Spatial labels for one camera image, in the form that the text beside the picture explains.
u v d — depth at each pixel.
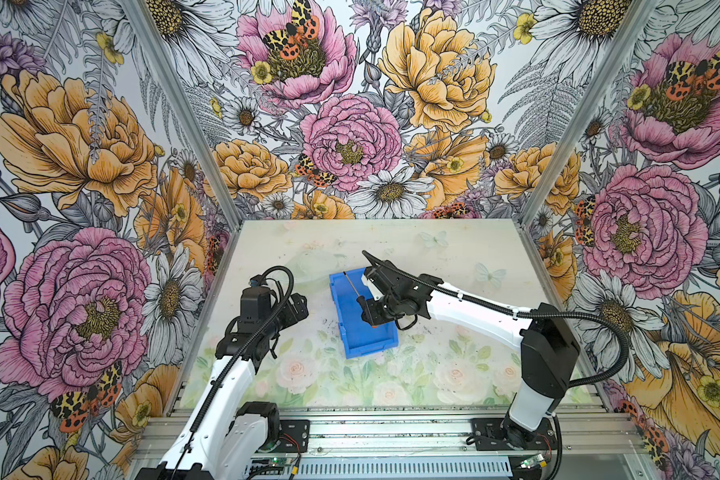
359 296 0.85
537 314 0.48
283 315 0.73
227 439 0.56
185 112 0.89
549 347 0.45
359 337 0.89
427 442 0.74
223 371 0.50
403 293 0.63
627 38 0.75
